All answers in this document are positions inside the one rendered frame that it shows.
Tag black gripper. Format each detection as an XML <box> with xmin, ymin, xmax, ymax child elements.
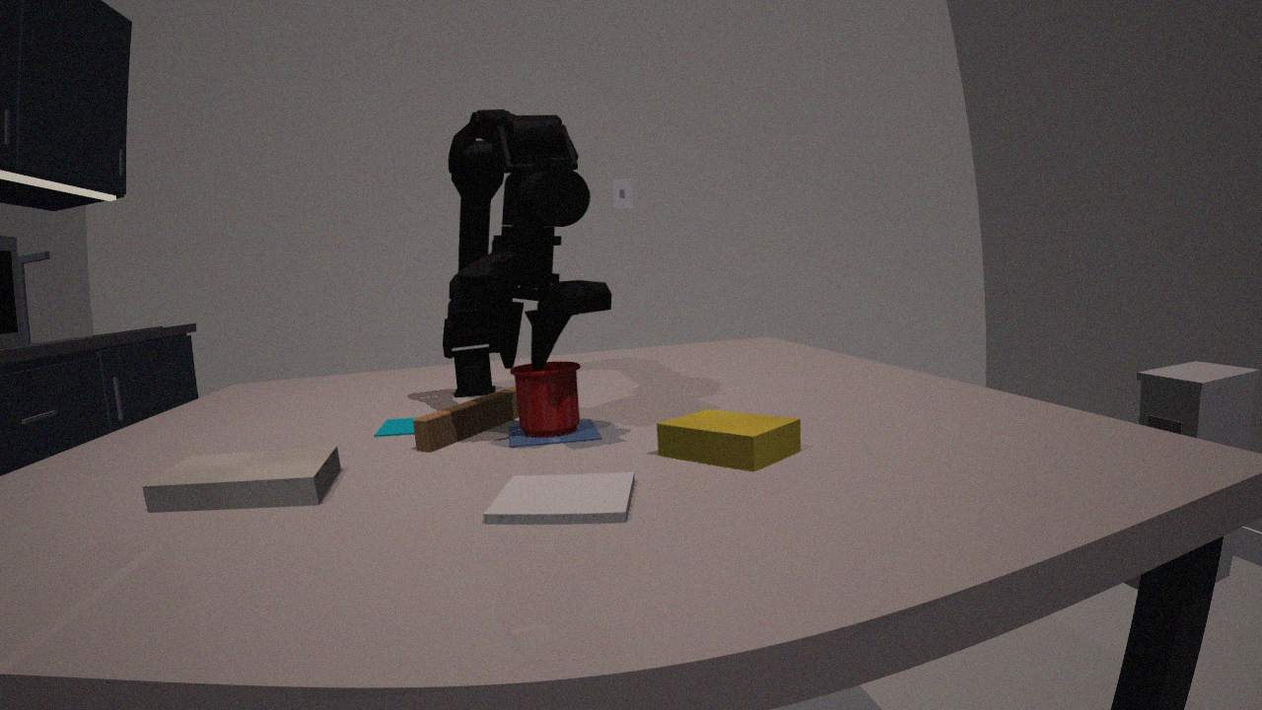
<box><xmin>472</xmin><ymin>226</ymin><xmax>611</xmax><ymax>372</ymax></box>

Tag yellow rectangular block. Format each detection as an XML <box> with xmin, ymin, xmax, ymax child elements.
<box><xmin>658</xmin><ymin>409</ymin><xmax>801</xmax><ymax>470</ymax></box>

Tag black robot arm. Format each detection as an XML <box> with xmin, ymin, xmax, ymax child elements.
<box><xmin>443</xmin><ymin>108</ymin><xmax>591</xmax><ymax>397</ymax></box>

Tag brown wooden bar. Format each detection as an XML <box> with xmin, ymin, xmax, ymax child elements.
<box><xmin>413</xmin><ymin>386</ymin><xmax>520</xmax><ymax>453</ymax></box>

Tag red cup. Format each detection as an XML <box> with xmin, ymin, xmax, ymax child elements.
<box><xmin>511</xmin><ymin>362</ymin><xmax>581</xmax><ymax>438</ymax></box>

